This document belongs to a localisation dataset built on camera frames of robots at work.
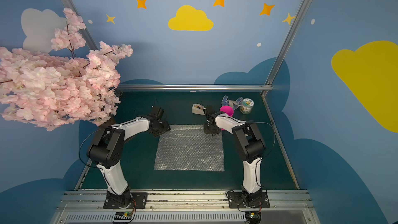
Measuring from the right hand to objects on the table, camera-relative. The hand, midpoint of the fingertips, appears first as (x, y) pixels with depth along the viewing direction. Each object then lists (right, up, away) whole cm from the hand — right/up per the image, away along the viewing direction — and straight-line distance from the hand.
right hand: (211, 129), depth 100 cm
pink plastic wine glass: (+12, +12, +11) cm, 21 cm away
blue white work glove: (+19, +16, +13) cm, 28 cm away
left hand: (-29, +1, -1) cm, 29 cm away
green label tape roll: (+25, +15, +4) cm, 29 cm away
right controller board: (+18, -38, -27) cm, 50 cm away
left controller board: (-45, -38, -27) cm, 64 cm away
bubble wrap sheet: (-16, -10, -7) cm, 21 cm away
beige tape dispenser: (-9, +13, +8) cm, 18 cm away
